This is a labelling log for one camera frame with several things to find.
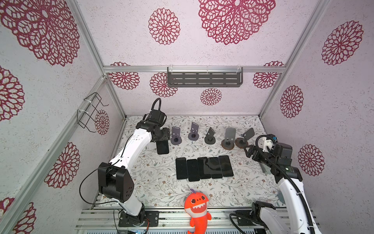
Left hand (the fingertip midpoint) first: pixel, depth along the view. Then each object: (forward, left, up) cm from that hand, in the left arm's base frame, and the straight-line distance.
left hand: (162, 137), depth 85 cm
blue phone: (-10, -39, -18) cm, 44 cm away
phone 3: (-13, -18, -19) cm, 29 cm away
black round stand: (+9, -30, -15) cm, 35 cm away
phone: (-5, 0, -4) cm, 6 cm away
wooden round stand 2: (+6, -43, -17) cm, 47 cm away
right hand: (-9, -48, +2) cm, 49 cm away
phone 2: (-12, -11, -18) cm, 24 cm away
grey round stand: (+11, -6, -18) cm, 22 cm away
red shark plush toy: (-35, -18, -8) cm, 40 cm away
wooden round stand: (+6, -53, -17) cm, 56 cm away
